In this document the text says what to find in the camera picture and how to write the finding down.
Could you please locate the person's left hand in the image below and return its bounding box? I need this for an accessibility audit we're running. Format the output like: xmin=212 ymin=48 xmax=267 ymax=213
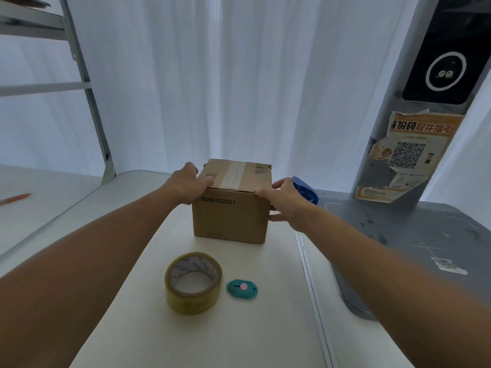
xmin=165 ymin=162 xmax=215 ymax=206

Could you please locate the person's right hand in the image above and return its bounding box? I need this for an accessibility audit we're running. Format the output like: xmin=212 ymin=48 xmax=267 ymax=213
xmin=253 ymin=177 xmax=319 ymax=233

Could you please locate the clear packing tape strip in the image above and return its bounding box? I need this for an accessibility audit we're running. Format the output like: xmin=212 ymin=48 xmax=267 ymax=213
xmin=220 ymin=160 xmax=246 ymax=190

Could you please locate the brown cardboard box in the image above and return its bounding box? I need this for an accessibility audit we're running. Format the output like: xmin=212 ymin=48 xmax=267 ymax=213
xmin=191 ymin=158 xmax=273 ymax=245

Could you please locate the teal mini box cutter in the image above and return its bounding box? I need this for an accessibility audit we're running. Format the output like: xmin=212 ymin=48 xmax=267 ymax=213
xmin=226 ymin=279 xmax=258 ymax=300

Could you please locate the yellowish tape roll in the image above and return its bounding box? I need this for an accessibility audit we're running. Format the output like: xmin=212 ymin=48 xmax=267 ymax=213
xmin=164 ymin=251 xmax=223 ymax=316

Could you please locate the person's right forearm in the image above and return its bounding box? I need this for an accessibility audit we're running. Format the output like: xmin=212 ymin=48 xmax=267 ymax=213
xmin=303 ymin=204 xmax=491 ymax=368

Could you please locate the person's left forearm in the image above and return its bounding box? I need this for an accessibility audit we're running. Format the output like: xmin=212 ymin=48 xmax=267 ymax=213
xmin=0 ymin=186 xmax=185 ymax=368

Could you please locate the blue tape dispenser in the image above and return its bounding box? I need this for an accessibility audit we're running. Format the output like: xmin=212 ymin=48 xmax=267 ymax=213
xmin=291 ymin=176 xmax=320 ymax=205

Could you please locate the grey metal scanner stand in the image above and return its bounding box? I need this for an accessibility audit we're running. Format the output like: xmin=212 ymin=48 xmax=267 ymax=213
xmin=318 ymin=0 xmax=491 ymax=321

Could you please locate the white curtain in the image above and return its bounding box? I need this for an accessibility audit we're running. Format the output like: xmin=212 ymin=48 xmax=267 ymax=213
xmin=0 ymin=0 xmax=491 ymax=231

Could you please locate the grey metal shelving rack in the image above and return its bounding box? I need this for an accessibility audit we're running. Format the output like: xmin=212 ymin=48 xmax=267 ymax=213
xmin=0 ymin=0 xmax=117 ymax=185

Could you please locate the torn orange paper poster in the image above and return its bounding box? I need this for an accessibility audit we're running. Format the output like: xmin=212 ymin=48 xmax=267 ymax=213
xmin=354 ymin=110 xmax=465 ymax=204

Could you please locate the red pen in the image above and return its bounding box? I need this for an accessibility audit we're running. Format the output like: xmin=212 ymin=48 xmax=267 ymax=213
xmin=0 ymin=192 xmax=33 ymax=206

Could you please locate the black screen with white ring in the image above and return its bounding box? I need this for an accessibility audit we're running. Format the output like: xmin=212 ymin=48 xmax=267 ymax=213
xmin=401 ymin=0 xmax=491 ymax=105

